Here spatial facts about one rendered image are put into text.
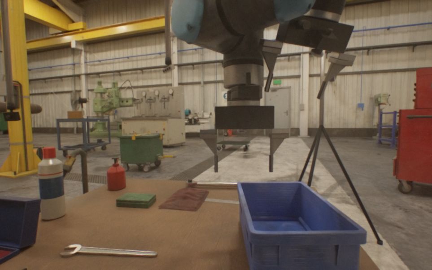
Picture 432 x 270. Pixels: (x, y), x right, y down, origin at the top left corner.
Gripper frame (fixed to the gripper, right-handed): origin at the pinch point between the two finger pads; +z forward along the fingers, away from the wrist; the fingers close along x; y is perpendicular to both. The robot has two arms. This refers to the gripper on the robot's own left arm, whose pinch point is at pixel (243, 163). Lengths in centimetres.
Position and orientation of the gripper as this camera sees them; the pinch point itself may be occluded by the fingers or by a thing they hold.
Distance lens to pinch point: 51.1
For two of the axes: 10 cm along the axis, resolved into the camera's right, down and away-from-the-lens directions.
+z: 0.1, 10.0, 0.7
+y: 0.2, -0.7, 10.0
